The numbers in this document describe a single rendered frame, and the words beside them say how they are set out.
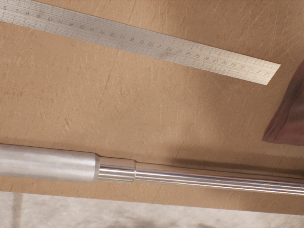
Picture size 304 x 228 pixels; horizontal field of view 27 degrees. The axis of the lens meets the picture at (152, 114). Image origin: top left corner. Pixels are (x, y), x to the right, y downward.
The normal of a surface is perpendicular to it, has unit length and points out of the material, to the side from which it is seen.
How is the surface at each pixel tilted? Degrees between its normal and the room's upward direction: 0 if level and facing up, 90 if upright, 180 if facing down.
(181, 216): 0
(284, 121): 52
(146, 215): 0
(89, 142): 0
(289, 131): 17
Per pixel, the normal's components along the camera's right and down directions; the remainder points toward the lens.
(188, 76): 0.11, 0.72
